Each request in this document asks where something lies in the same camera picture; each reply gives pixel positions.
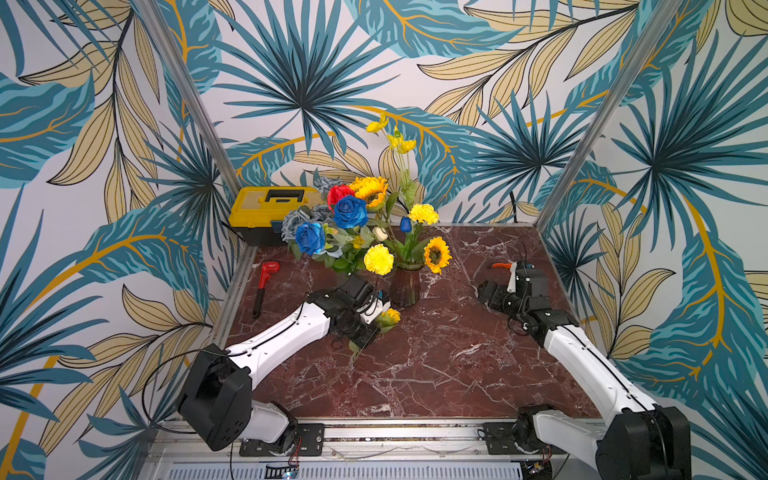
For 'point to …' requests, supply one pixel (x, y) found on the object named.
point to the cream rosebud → (380, 233)
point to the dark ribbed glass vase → (405, 288)
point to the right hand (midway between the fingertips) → (494, 291)
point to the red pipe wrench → (268, 268)
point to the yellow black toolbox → (256, 216)
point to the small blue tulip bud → (406, 224)
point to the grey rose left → (291, 219)
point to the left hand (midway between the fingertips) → (370, 342)
